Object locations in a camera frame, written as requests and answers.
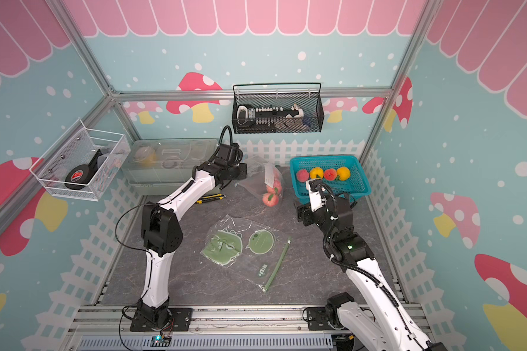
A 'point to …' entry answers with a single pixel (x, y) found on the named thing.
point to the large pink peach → (277, 179)
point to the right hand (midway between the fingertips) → (304, 195)
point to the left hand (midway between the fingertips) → (243, 172)
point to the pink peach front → (302, 175)
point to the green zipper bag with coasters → (255, 251)
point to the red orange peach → (330, 174)
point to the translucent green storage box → (156, 167)
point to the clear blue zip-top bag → (265, 182)
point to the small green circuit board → (159, 341)
